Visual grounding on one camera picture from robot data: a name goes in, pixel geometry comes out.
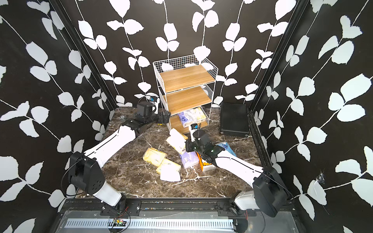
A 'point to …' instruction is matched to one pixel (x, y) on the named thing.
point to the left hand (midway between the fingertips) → (163, 110)
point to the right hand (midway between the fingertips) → (183, 139)
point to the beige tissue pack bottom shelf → (177, 141)
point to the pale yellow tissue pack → (154, 156)
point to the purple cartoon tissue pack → (189, 158)
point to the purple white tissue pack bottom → (188, 117)
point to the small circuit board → (119, 223)
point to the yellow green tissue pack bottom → (200, 114)
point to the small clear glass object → (122, 116)
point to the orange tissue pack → (205, 166)
